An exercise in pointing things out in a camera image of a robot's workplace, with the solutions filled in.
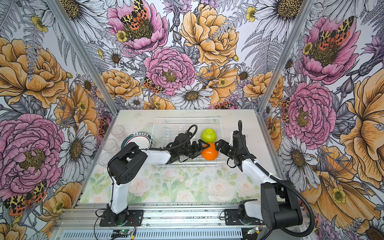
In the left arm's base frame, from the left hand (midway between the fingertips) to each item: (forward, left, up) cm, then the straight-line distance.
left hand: (206, 152), depth 91 cm
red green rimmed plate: (+13, +43, -5) cm, 45 cm away
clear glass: (+19, +59, -3) cm, 62 cm away
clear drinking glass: (-3, +61, -2) cm, 61 cm away
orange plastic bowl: (-1, -2, -1) cm, 2 cm away
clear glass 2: (+8, +61, -3) cm, 61 cm away
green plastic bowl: (+12, -2, -1) cm, 13 cm away
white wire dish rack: (+17, +26, -1) cm, 31 cm away
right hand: (0, -8, +2) cm, 8 cm away
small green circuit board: (-38, +40, -7) cm, 55 cm away
